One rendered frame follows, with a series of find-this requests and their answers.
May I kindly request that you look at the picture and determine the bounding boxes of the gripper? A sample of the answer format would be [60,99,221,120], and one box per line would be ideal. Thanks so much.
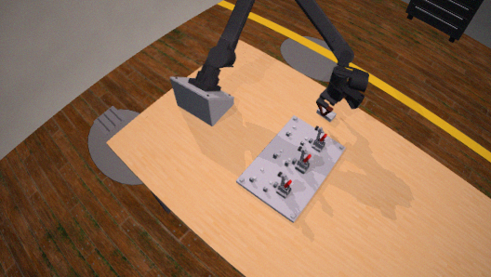
[316,81,344,116]

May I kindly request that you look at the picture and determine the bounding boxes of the grey toggle clamp with red handle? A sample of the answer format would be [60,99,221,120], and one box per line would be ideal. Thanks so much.
[312,125,327,152]
[276,171,292,198]

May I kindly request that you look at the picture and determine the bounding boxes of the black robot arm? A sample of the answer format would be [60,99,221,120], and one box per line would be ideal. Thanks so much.
[188,0,369,109]

